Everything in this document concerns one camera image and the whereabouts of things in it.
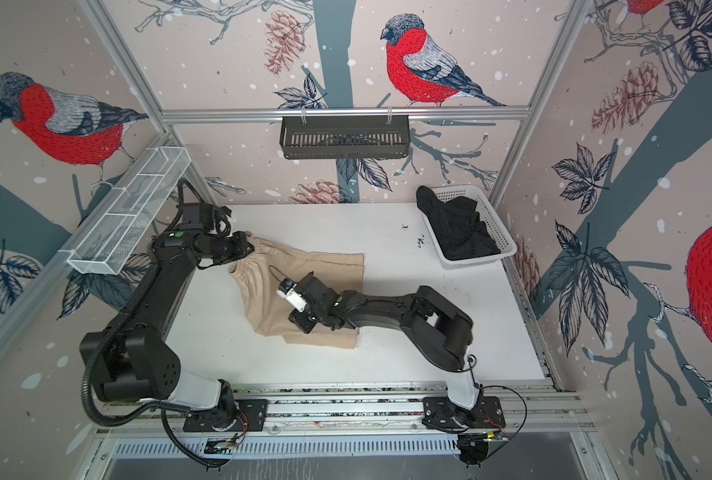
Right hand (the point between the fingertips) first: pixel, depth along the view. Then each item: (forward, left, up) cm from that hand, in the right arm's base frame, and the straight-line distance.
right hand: (292, 317), depth 86 cm
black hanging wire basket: (+59, -10, +23) cm, 65 cm away
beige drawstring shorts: (+11, +7, +11) cm, 17 cm away
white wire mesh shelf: (+16, +42, +28) cm, 53 cm away
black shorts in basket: (+40, -54, -2) cm, 67 cm away
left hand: (+13, +11, +17) cm, 24 cm away
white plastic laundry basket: (+44, -65, -1) cm, 79 cm away
